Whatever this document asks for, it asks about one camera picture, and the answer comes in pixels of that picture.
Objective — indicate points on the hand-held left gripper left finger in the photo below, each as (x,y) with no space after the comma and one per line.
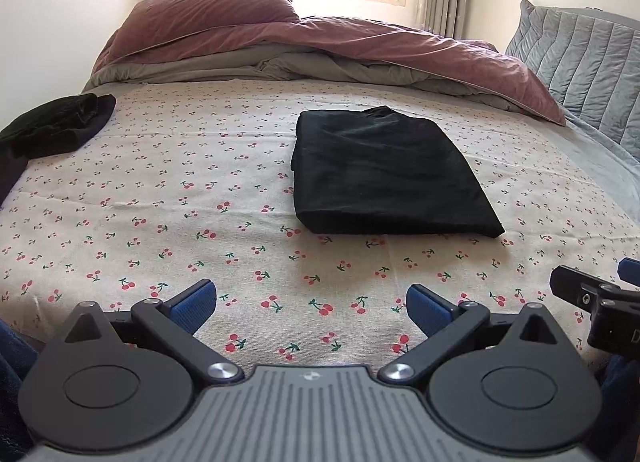
(192,304)

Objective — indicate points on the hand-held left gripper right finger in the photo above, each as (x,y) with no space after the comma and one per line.
(425,307)

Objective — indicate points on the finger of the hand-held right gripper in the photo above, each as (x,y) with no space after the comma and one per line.
(630,272)
(575,287)

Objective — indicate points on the black pants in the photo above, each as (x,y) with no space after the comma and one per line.
(385,177)

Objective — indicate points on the cherry print bed sheet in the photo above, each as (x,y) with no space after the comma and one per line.
(175,222)

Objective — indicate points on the person's blue clothing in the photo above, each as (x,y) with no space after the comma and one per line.
(12,382)

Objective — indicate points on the grey quilted headboard cushion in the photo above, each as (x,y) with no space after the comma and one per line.
(585,62)

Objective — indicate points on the crumpled black garment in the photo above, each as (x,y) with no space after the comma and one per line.
(55,125)

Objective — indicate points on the pink grey duvet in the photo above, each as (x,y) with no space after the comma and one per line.
(350,47)

